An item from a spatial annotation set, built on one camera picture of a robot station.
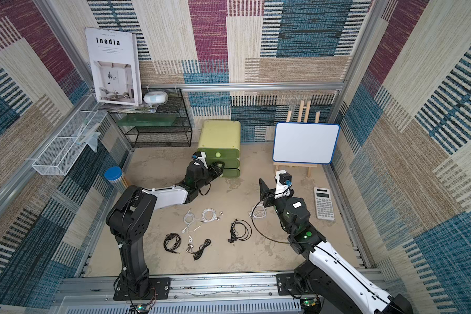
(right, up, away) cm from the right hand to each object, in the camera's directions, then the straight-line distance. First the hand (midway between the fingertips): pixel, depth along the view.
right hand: (269, 177), depth 73 cm
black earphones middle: (-28, -32, +8) cm, 44 cm away
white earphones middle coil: (-27, -20, +18) cm, 38 cm away
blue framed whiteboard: (+21, +15, +23) cm, 34 cm away
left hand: (-19, +5, +22) cm, 29 cm away
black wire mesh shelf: (-46, +23, +26) cm, 58 cm away
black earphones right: (-13, -27, +12) cm, 32 cm away
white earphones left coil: (-34, -21, +19) cm, 44 cm away
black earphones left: (-37, -30, +10) cm, 49 cm away
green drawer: (-19, +10, +18) cm, 28 cm away
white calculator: (+28, -15, +19) cm, 37 cm away
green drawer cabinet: (-19, +15, +19) cm, 31 cm away
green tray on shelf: (-54, +25, +20) cm, 63 cm away
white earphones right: (-2, -18, +20) cm, 27 cm away
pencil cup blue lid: (-63, 0, +10) cm, 64 cm away
